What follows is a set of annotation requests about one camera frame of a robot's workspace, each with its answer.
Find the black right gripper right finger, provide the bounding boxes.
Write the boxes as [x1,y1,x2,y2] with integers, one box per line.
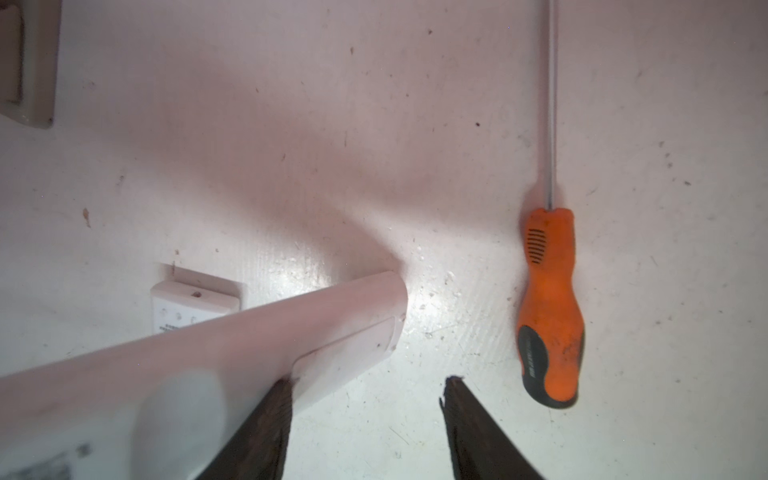
[440,376,543,480]

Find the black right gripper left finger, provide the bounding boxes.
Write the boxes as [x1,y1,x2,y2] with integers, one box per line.
[196,378,293,480]

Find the white remote control with batteries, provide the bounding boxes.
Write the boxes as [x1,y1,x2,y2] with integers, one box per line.
[1,272,408,479]

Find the orange black screwdriver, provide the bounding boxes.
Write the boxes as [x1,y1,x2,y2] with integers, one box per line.
[516,1,585,409]

